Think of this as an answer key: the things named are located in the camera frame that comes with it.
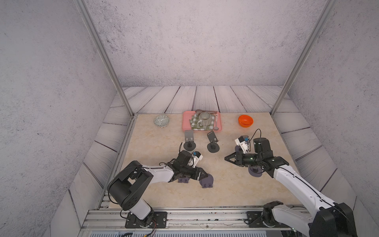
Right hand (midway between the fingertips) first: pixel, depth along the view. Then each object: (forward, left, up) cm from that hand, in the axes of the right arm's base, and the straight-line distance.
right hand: (228, 159), depth 76 cm
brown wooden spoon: (+52, +13, -16) cm, 56 cm away
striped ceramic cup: (+37, +10, -9) cm, 40 cm away
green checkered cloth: (+35, +17, -15) cm, 41 cm away
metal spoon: (+34, +2, -16) cm, 37 cm away
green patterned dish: (+40, +43, -14) cm, 61 cm away
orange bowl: (+41, -21, -16) cm, 48 cm away
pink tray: (+39, +24, -17) cm, 49 cm away
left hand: (-4, +11, -13) cm, 17 cm away
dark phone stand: (+20, +22, -17) cm, 34 cm away
